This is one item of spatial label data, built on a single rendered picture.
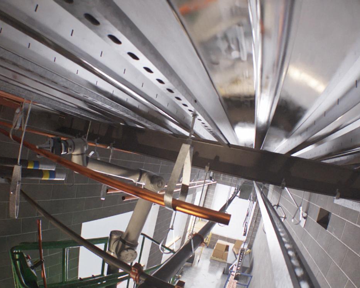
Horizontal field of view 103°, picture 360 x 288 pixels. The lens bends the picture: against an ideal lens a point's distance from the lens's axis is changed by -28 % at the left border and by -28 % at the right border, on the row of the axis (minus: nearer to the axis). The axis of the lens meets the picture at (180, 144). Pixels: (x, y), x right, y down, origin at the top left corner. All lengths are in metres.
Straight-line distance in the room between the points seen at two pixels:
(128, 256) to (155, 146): 0.88
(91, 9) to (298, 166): 1.38
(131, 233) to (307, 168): 1.32
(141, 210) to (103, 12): 1.36
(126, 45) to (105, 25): 0.05
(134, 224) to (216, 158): 0.76
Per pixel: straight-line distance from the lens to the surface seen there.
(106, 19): 0.26
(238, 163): 1.40
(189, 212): 0.60
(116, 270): 1.91
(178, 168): 0.58
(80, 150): 1.28
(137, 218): 1.50
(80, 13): 0.27
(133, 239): 1.55
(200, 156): 1.44
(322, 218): 2.91
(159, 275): 1.06
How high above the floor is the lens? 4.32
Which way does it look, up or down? 4 degrees up
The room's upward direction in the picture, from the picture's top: 13 degrees clockwise
